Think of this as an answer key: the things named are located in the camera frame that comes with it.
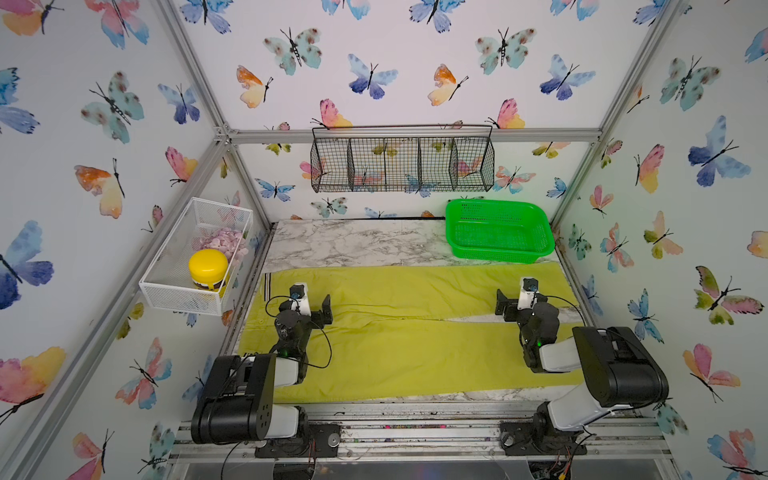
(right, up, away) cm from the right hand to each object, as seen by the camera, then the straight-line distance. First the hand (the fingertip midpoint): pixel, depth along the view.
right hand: (519, 288), depth 92 cm
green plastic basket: (+4, +20, +30) cm, 36 cm away
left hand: (-62, -1, -1) cm, 62 cm away
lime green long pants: (-33, -13, +2) cm, 35 cm away
